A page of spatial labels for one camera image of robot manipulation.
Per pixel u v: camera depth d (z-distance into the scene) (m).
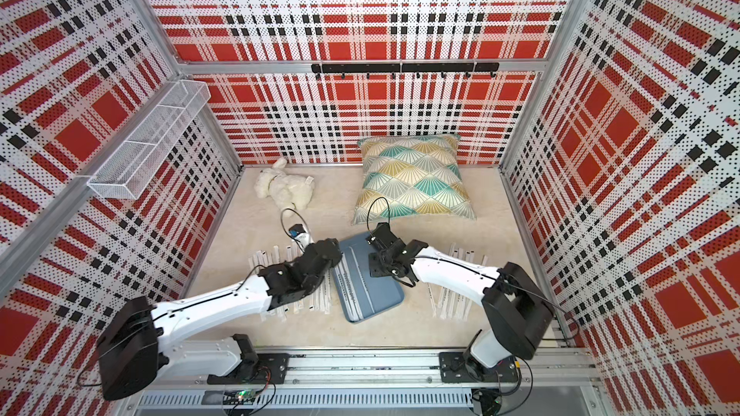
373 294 0.86
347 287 0.88
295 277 0.60
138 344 0.40
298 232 0.72
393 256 0.64
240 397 0.69
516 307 0.44
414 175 0.94
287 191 1.00
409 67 0.89
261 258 0.94
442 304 0.84
